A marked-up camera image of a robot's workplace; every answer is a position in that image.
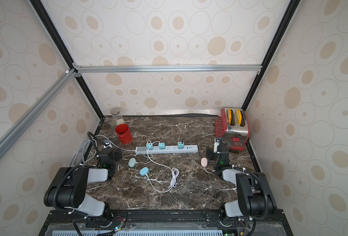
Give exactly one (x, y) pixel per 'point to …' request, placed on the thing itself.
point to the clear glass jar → (116, 113)
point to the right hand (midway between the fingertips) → (221, 147)
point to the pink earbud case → (204, 162)
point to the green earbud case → (131, 162)
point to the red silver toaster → (233, 123)
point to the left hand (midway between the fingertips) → (113, 147)
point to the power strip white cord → (73, 153)
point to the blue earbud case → (144, 170)
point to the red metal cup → (124, 132)
